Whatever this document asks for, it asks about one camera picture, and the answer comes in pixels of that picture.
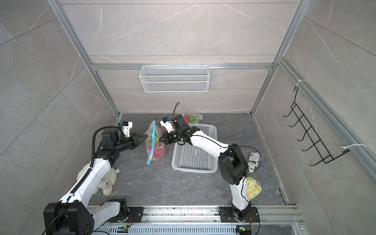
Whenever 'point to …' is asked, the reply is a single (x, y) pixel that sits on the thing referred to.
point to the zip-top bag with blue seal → (154, 129)
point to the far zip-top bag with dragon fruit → (192, 118)
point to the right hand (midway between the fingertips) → (160, 140)
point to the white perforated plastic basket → (190, 158)
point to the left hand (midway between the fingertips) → (148, 134)
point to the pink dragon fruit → (157, 148)
